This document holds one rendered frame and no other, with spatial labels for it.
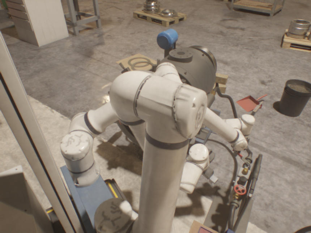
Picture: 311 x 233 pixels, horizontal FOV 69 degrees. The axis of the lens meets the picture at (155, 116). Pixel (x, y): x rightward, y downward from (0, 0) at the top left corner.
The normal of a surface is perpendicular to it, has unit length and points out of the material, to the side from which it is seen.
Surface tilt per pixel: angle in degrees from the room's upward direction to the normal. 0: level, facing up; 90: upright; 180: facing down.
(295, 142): 0
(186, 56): 0
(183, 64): 14
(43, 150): 90
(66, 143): 10
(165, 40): 90
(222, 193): 0
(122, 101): 85
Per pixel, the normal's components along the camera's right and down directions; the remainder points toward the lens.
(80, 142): 0.11, -0.69
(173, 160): 0.32, 0.50
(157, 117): -0.54, 0.39
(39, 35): 0.81, 0.36
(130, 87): -0.40, -0.18
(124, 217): -0.04, -0.81
